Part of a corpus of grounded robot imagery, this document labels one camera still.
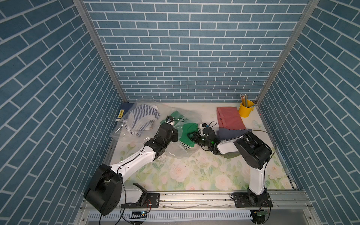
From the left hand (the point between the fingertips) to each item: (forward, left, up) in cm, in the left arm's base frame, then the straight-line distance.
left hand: (178, 129), depth 85 cm
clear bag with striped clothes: (+16, +29, -13) cm, 36 cm away
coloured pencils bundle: (+27, -49, 0) cm, 56 cm away
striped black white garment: (-5, -4, -13) cm, 14 cm away
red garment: (+20, -39, -12) cm, 46 cm away
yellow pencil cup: (+23, -51, -8) cm, 56 cm away
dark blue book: (+33, +47, -16) cm, 60 cm away
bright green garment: (+9, -6, -11) cm, 15 cm away
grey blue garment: (+4, -32, -11) cm, 34 cm away
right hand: (+2, -8, -11) cm, 13 cm away
